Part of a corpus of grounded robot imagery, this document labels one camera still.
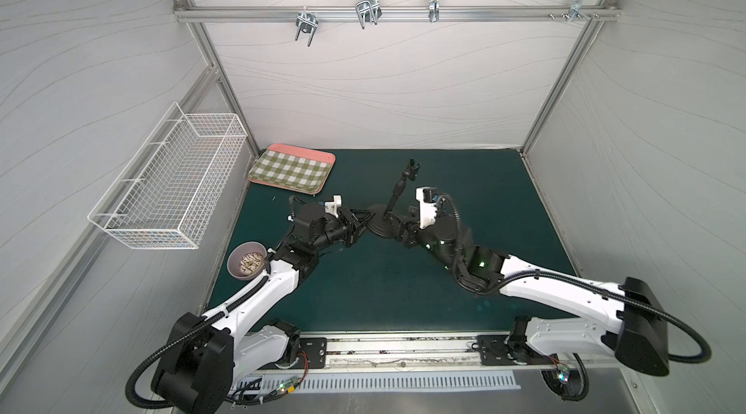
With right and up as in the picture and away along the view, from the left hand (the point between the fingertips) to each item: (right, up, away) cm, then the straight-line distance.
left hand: (378, 216), depth 74 cm
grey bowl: (-40, -15, +12) cm, 44 cm away
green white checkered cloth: (-34, +12, +38) cm, 53 cm away
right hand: (+5, +2, -2) cm, 6 cm away
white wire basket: (-51, +5, -6) cm, 52 cm away
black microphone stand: (+1, -1, +1) cm, 2 cm away
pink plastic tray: (-32, +20, +46) cm, 59 cm away
